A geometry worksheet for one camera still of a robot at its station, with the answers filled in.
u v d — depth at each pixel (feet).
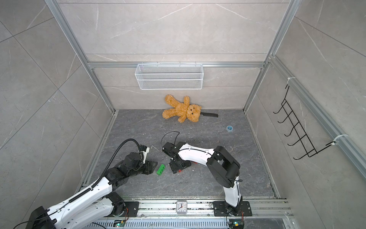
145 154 2.38
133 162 2.01
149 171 2.31
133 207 2.41
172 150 2.16
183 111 3.62
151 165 2.39
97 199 1.68
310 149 1.98
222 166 1.58
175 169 2.56
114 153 3.11
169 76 3.29
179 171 2.53
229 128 3.52
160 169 2.80
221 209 2.44
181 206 2.40
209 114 3.90
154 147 3.20
